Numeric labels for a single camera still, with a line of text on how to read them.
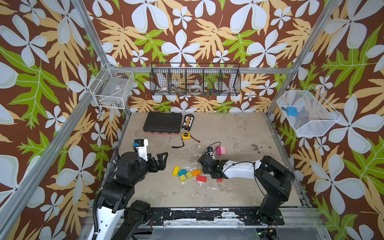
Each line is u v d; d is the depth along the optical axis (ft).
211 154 2.69
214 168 2.26
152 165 1.88
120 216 1.49
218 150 3.23
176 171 2.91
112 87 2.82
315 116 2.56
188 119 3.76
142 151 1.91
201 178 2.86
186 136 3.42
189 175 2.82
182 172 2.84
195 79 3.19
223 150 3.23
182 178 2.77
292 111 2.85
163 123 3.55
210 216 2.46
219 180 2.82
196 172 2.86
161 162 1.92
